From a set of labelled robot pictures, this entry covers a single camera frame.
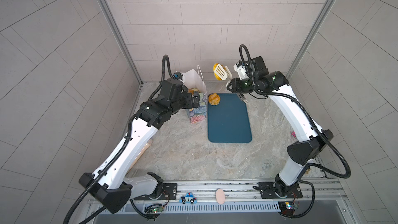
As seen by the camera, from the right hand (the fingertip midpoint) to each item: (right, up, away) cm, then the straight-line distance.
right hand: (227, 87), depth 74 cm
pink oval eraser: (-4, -49, -5) cm, 49 cm away
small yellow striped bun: (-5, +5, +3) cm, 8 cm away
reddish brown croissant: (-19, -1, +22) cm, 29 cm away
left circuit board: (-32, -52, -9) cm, 62 cm away
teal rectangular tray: (+3, -21, +21) cm, 30 cm away
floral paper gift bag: (-18, +4, +23) cm, 29 cm away
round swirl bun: (-5, -7, +28) cm, 29 cm away
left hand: (-15, -3, -6) cm, 17 cm away
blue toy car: (-18, -50, -6) cm, 53 cm away
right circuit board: (+26, -54, -6) cm, 60 cm away
